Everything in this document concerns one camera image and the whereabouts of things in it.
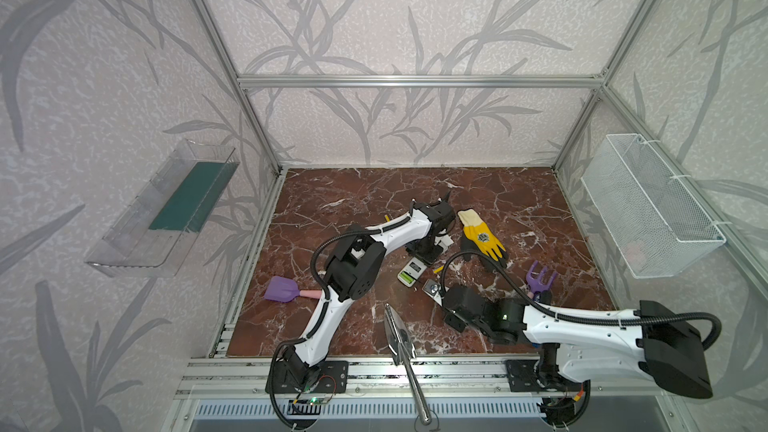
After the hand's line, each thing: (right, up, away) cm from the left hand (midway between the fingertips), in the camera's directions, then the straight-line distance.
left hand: (429, 253), depth 95 cm
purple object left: (-45, -9, -7) cm, 46 cm away
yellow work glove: (+17, +5, +2) cm, 17 cm away
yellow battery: (+3, -4, -2) cm, 6 cm away
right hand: (+3, -7, -13) cm, 15 cm away
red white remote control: (-6, -5, -4) cm, 8 cm away
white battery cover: (+6, +4, +4) cm, 9 cm away
